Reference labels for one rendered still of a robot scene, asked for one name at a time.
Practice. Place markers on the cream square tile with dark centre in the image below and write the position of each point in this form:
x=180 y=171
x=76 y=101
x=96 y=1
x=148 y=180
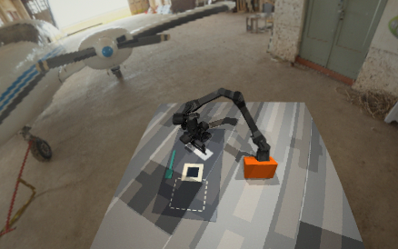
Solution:
x=193 y=172

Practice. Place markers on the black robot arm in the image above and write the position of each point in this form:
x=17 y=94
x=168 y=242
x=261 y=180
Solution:
x=263 y=150

